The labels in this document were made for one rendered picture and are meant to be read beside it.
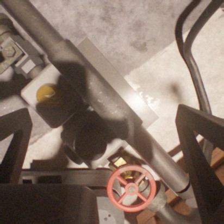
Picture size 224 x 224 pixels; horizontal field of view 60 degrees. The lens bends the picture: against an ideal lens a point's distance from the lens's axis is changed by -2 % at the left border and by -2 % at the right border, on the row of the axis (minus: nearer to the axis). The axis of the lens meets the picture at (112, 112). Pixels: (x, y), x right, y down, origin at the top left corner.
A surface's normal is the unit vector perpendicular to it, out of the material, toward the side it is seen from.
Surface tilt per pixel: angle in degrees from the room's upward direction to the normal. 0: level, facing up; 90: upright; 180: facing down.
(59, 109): 0
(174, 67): 0
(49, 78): 0
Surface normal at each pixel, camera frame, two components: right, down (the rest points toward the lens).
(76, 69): 0.00, 0.09
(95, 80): 0.33, -0.21
